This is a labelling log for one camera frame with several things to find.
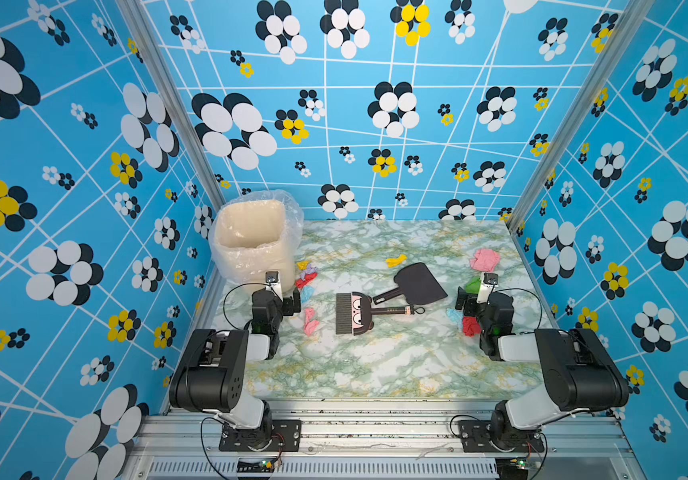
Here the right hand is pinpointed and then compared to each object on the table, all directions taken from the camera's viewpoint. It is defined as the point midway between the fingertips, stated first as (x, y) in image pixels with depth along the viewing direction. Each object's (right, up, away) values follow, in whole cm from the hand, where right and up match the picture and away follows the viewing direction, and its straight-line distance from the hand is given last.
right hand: (478, 289), depth 94 cm
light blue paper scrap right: (-8, -8, 0) cm, 11 cm away
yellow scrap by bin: (-58, +8, +11) cm, 59 cm away
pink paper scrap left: (-54, -11, -1) cm, 55 cm away
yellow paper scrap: (-26, +8, +14) cm, 30 cm away
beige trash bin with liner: (-71, +18, -1) cm, 74 cm away
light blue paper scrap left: (-55, -2, +5) cm, 56 cm away
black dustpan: (-18, +1, +9) cm, 20 cm away
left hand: (-62, +1, 0) cm, 62 cm away
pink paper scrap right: (+9, +9, +14) cm, 19 cm away
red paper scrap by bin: (-58, +1, +8) cm, 59 cm away
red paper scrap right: (-4, -11, -3) cm, 12 cm away
